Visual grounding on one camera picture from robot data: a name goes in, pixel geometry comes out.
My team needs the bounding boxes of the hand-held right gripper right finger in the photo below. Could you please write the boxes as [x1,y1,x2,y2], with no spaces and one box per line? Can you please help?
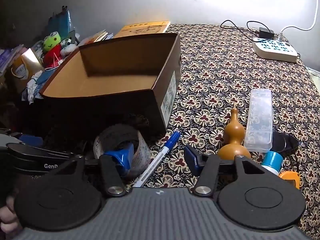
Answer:
[184,145,277,197]

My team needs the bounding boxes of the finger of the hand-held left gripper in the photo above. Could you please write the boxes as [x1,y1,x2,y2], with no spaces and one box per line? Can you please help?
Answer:
[6,135,76,159]

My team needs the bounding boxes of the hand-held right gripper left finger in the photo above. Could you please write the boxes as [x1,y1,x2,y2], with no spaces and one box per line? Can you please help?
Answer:
[51,143,136,197]

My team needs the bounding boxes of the printed packing tape roll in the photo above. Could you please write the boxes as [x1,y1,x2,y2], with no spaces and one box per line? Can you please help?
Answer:
[93,124,152,178]

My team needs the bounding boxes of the blue white marker pen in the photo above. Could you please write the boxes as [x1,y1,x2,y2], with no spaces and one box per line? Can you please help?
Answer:
[132,131,181,188]

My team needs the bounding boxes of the brown cardboard box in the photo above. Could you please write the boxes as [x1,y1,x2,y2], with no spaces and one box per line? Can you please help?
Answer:
[32,32,182,153]

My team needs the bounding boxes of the person's left hand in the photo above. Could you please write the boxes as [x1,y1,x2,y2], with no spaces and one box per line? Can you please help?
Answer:
[0,196,23,231]

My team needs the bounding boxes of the brown gourd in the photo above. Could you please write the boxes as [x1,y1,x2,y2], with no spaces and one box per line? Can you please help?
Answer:
[217,104,252,160]

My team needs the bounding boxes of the crumpled blue white cloth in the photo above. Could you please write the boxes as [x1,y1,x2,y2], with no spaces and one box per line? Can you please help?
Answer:
[22,70,50,104]

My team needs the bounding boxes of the tan paper gift bag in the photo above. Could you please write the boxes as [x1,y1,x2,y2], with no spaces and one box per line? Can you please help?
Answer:
[10,47,44,93]

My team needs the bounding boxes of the clear plastic case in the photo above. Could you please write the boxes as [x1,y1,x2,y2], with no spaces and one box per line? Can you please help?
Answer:
[244,89,273,153]

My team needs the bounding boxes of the floral patterned tablecloth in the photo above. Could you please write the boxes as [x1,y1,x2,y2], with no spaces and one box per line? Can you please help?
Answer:
[122,24,320,238]

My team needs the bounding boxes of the purple plastic packet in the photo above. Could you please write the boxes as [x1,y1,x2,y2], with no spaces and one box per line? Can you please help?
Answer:
[0,45,24,73]

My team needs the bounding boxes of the black round object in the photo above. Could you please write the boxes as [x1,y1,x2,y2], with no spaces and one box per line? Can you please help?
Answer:
[271,132,299,155]

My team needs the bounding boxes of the orange plastic object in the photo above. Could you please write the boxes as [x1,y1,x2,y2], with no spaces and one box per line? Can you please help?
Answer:
[279,171,301,190]

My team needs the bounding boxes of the green frog plush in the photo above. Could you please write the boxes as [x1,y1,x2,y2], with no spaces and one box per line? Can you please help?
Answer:
[42,30,63,68]

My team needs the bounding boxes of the panda plush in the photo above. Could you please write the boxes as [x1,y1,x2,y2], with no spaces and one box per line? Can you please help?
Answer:
[60,37,78,55]

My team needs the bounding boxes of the blue bag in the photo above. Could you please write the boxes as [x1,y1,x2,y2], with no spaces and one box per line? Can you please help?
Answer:
[47,5,75,40]

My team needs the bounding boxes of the stack of booklets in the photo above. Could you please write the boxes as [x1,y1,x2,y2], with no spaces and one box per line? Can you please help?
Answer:
[84,30,114,45]

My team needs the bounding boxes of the yellow book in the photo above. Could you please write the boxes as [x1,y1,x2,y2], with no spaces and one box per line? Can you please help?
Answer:
[114,21,171,38]

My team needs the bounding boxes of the white power strip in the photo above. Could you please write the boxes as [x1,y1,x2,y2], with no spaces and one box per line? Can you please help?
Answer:
[252,37,298,63]

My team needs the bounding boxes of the black power adapter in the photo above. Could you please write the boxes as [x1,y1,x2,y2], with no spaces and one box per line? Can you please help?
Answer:
[259,27,275,39]

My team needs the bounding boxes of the white power cable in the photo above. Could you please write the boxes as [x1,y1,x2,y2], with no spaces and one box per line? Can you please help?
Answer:
[277,0,317,42]

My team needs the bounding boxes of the black cable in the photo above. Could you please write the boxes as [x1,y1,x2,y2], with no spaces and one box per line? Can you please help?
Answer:
[220,20,260,37]

